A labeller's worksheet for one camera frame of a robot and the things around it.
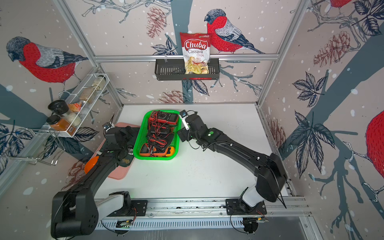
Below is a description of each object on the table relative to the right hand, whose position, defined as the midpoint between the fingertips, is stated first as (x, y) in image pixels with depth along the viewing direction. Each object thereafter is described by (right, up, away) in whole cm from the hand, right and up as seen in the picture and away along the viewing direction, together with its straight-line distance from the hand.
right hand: (187, 125), depth 80 cm
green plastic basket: (-30, -6, +14) cm, 34 cm away
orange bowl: (-58, -24, +6) cm, 63 cm away
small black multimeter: (-17, -4, +10) cm, 20 cm away
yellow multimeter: (-11, -17, +9) cm, 22 cm away
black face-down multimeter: (-16, -10, +4) cm, 19 cm away
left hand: (-36, -1, +5) cm, 37 cm away
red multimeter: (-16, +4, +18) cm, 24 cm away
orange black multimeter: (-25, -16, +6) cm, 31 cm away
